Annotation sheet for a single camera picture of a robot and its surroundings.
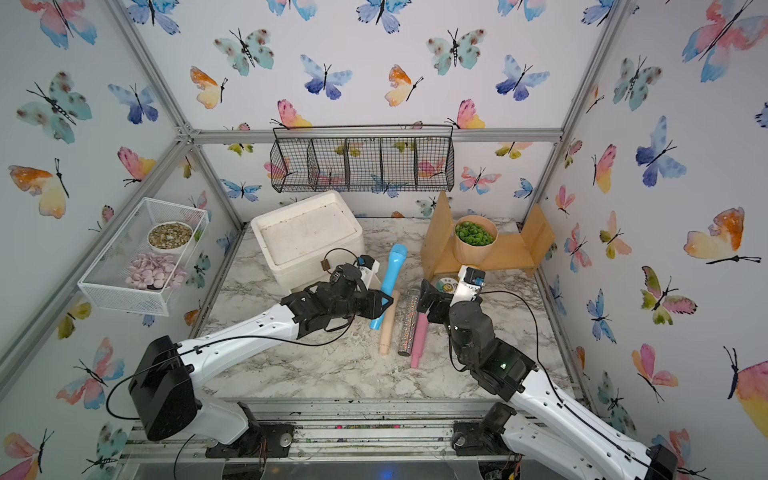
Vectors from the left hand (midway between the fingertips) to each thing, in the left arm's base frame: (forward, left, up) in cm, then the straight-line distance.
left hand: (391, 298), depth 78 cm
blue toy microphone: (+9, -2, +5) cm, 10 cm away
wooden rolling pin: (0, +1, -15) cm, 15 cm away
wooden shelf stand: (+23, -41, -10) cm, 48 cm away
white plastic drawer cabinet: (+17, +23, +5) cm, 29 cm away
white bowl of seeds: (+10, +53, +14) cm, 56 cm away
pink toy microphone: (-2, -8, -17) cm, 19 cm away
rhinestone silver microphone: (-1, -5, -15) cm, 16 cm away
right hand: (-2, -12, +9) cm, 15 cm away
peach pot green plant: (+20, -25, 0) cm, 32 cm away
